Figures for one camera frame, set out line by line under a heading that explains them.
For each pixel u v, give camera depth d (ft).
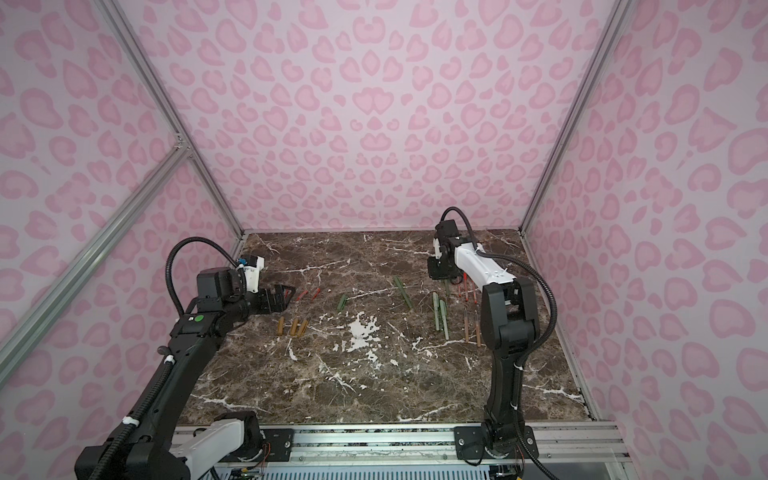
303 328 3.05
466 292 3.31
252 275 2.31
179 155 2.89
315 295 3.31
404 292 3.35
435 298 3.29
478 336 2.98
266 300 2.27
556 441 2.46
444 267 2.81
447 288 3.40
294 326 3.10
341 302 3.27
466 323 3.10
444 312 3.16
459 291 3.33
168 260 1.83
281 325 3.09
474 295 3.30
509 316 1.75
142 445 1.27
